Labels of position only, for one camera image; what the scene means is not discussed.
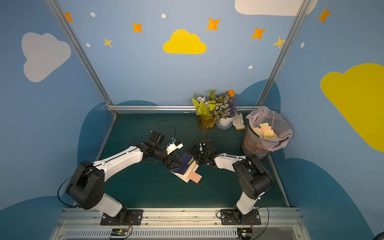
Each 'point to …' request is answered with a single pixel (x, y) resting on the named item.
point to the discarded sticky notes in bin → (265, 131)
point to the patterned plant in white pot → (225, 112)
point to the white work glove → (238, 122)
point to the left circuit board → (119, 232)
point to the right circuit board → (245, 233)
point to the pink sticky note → (194, 177)
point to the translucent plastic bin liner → (281, 127)
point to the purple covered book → (187, 164)
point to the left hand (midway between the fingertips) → (180, 158)
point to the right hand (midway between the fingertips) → (189, 152)
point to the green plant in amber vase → (204, 105)
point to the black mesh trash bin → (251, 143)
